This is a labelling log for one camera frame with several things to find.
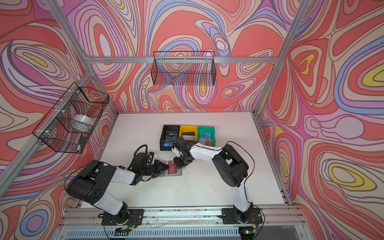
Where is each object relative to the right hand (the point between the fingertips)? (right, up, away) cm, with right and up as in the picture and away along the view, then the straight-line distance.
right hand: (180, 168), depth 91 cm
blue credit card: (-9, +14, +8) cm, 18 cm away
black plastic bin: (-9, +20, +14) cm, 26 cm away
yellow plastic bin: (+5, +24, +11) cm, 27 cm away
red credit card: (-4, 0, -2) cm, 5 cm away
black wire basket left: (-55, +27, -16) cm, 63 cm away
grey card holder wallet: (0, -1, -2) cm, 3 cm away
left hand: (-5, +2, -2) cm, 6 cm away
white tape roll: (-45, +28, -21) cm, 57 cm away
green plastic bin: (+17, +19, +12) cm, 28 cm away
